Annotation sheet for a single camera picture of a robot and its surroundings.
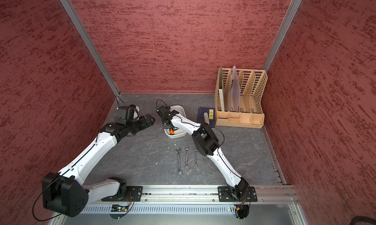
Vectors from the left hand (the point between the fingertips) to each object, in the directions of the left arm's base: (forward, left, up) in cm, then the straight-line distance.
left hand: (148, 125), depth 82 cm
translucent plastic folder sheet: (+27, -54, +1) cm, 61 cm away
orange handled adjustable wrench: (+4, -11, -16) cm, 20 cm away
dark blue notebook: (+19, -40, -16) cm, 47 cm away
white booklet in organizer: (+17, -44, +4) cm, 47 cm away
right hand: (+11, -10, -17) cm, 22 cm away
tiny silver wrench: (-15, -32, -16) cm, 39 cm away
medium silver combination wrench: (-17, -22, -17) cm, 33 cm away
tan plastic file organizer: (+31, -67, +4) cm, 74 cm away
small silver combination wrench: (-17, -28, -16) cm, 36 cm away
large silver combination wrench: (-21, -18, -16) cm, 32 cm away
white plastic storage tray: (+1, -16, -10) cm, 19 cm away
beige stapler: (+15, -35, -14) cm, 40 cm away
